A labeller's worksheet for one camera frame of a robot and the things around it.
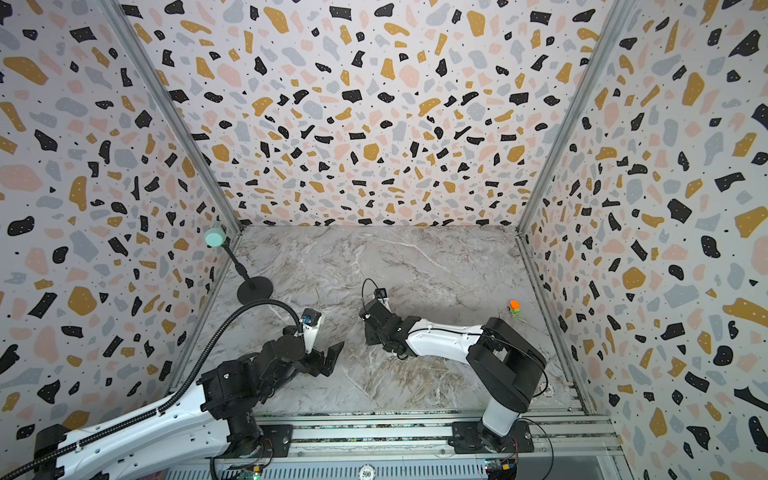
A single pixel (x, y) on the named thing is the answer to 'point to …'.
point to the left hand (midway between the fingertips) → (333, 334)
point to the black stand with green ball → (253, 288)
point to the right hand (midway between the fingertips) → (371, 322)
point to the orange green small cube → (514, 306)
